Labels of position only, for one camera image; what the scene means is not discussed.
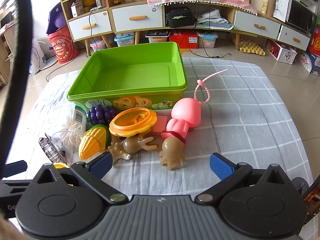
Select stack of papers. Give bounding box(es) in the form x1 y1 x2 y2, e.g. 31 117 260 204
196 9 234 30

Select grey round object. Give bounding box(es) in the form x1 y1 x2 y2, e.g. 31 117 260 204
291 177 310 193

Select black case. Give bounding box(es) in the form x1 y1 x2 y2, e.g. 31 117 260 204
166 6 195 28

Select clear storage box white lid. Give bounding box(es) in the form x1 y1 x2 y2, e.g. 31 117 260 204
145 30 170 43

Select clear storage box pink contents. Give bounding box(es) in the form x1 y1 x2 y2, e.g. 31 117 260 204
89 40 107 53

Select white printed box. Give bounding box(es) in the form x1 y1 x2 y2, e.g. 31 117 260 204
265 40 298 62

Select yellow egg trays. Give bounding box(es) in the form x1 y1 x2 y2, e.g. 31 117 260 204
239 37 266 56

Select clear cotton swab container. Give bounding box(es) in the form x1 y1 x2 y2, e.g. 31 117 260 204
51 106 88 153

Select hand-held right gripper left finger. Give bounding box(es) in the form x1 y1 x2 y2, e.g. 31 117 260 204
33 152 129 204

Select white shopping bag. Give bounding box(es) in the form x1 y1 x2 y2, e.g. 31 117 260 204
29 38 48 75

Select pink jellyfish toy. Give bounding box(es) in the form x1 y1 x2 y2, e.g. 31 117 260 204
161 68 229 140

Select grey checked bedsheet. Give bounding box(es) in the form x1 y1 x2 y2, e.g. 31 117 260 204
5 56 317 198

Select beige starfish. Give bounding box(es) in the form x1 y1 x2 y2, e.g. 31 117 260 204
107 135 132 165

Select orange ring toy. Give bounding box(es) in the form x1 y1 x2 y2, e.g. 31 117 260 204
109 107 157 137

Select small cardboard box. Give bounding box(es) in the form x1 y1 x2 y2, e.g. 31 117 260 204
71 1 84 18

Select dark printed lid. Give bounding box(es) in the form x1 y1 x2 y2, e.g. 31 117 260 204
301 179 320 220

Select white round base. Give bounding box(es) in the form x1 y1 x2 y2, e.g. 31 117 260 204
40 55 63 71

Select red white printed carton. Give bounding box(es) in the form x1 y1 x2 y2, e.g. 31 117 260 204
296 50 320 77

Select brown octopus toy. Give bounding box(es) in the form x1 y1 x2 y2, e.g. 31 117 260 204
158 138 186 172
122 133 159 155

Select person's left forearm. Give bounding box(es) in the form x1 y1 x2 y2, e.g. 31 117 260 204
0 216 23 240

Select black white microwave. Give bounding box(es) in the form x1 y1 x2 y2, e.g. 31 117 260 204
285 0 318 34

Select black strap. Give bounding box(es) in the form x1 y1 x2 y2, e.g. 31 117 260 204
0 0 34 167

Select white drawer orange handle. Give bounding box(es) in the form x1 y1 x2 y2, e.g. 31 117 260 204
234 10 282 40
277 25 310 51
68 10 112 41
111 4 163 32

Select pink sticky note block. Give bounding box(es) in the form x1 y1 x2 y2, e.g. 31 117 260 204
150 115 168 137

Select wooden bookshelf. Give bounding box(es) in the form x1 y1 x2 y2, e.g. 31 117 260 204
0 11 17 88

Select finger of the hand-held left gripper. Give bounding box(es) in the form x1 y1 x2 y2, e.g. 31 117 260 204
0 179 33 197
0 160 27 178

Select red printed bucket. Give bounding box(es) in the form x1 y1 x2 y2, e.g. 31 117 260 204
47 27 80 64

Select purple toy grapes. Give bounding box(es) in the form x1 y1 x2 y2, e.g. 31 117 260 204
87 105 120 125

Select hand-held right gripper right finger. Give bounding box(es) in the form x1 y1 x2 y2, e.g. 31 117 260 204
195 152 292 204

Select black power cable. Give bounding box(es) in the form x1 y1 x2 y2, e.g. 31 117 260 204
46 7 107 80

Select clear storage box blue lid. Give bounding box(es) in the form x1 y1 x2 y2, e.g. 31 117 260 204
114 33 135 47

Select red cardboard box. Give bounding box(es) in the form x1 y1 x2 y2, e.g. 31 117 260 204
170 30 199 49

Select yellow toy corn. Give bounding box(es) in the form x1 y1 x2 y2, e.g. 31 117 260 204
78 124 111 160

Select green plastic box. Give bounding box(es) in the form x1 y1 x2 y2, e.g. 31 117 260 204
66 42 188 112

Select purple bag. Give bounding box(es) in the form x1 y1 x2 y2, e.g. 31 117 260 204
46 2 68 34

